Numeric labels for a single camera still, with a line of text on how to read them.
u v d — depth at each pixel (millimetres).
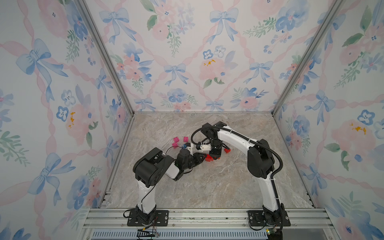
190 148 882
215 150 816
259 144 549
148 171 517
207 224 732
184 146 883
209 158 896
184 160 753
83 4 682
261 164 558
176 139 1027
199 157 869
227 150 972
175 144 1005
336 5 680
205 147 842
